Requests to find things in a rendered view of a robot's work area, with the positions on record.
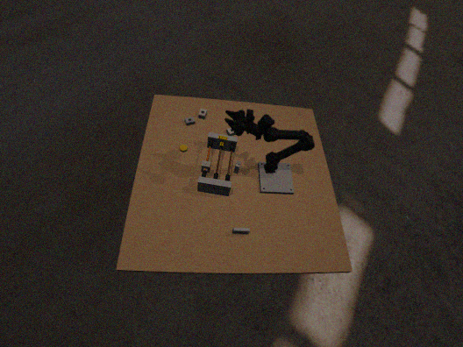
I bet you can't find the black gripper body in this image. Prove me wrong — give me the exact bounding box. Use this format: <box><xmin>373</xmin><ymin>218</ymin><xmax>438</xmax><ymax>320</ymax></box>
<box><xmin>235</xmin><ymin>110</ymin><xmax>256</xmax><ymax>136</ymax></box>

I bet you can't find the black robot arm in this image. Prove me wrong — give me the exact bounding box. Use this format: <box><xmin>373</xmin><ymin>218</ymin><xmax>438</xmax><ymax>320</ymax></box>
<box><xmin>244</xmin><ymin>110</ymin><xmax>315</xmax><ymax>174</ymax></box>

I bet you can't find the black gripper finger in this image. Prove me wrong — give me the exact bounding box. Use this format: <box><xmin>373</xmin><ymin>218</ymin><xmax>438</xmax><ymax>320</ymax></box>
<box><xmin>224</xmin><ymin>118</ymin><xmax>241</xmax><ymax>132</ymax></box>
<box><xmin>225</xmin><ymin>110</ymin><xmax>240</xmax><ymax>121</ymax></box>

